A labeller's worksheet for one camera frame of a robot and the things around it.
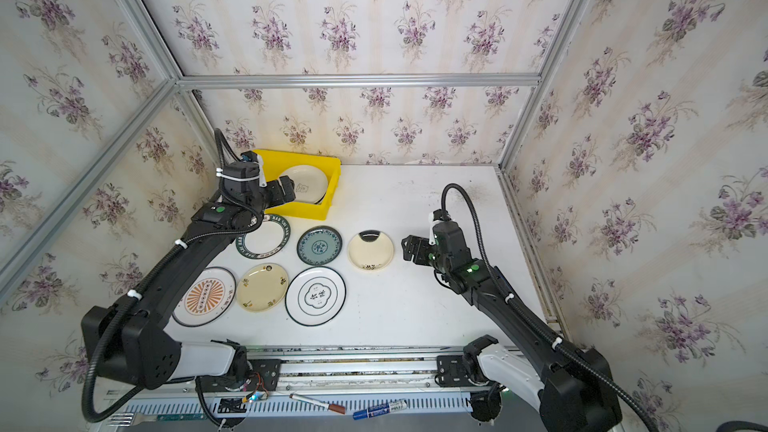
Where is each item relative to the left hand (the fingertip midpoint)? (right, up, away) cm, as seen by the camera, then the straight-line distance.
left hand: (277, 181), depth 80 cm
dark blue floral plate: (+8, -20, +16) cm, 27 cm away
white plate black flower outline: (+9, -34, +6) cm, 35 cm away
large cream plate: (+1, +1, +29) cm, 29 cm away
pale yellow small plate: (-8, -32, +8) cm, 33 cm away
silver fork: (-29, -56, -13) cm, 64 cm away
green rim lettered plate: (-10, -19, +15) cm, 26 cm away
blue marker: (+29, -53, -13) cm, 62 cm away
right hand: (+37, -18, +1) cm, 41 cm away
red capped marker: (+16, -53, -12) cm, 57 cm away
